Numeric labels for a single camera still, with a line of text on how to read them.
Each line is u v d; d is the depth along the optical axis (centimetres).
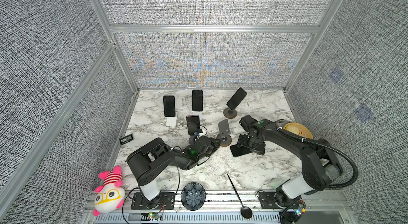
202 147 68
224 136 88
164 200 74
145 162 47
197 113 103
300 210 69
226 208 73
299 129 94
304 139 49
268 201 73
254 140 72
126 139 92
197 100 98
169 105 98
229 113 106
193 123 86
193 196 75
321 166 44
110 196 69
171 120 103
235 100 98
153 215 70
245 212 70
